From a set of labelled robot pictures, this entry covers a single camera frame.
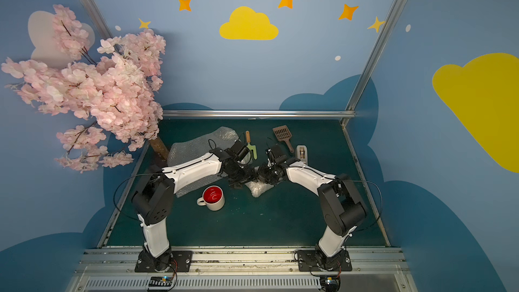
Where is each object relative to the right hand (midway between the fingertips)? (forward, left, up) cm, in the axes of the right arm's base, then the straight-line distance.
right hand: (258, 175), depth 91 cm
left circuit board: (-41, +33, -9) cm, 54 cm away
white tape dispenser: (+15, -21, -3) cm, 26 cm away
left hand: (-3, +2, +1) cm, 3 cm away
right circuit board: (-38, -29, -10) cm, 49 cm away
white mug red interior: (-10, +20, -4) cm, 22 cm away
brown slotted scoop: (+34, -12, -8) cm, 37 cm away
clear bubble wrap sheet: (+27, +23, -7) cm, 36 cm away
